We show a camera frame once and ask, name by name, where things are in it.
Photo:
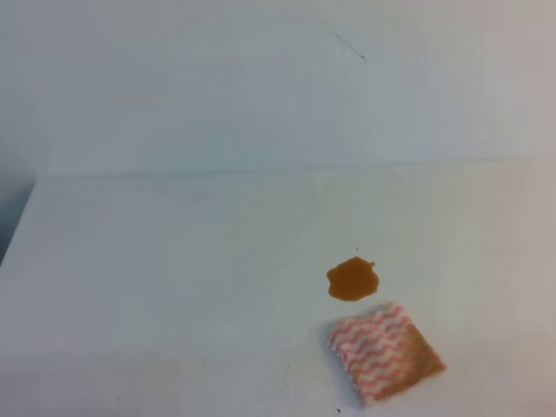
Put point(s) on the pink white striped rag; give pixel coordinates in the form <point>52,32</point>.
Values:
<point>383,353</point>

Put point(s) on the brown coffee stain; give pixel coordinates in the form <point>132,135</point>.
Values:
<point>353,280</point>

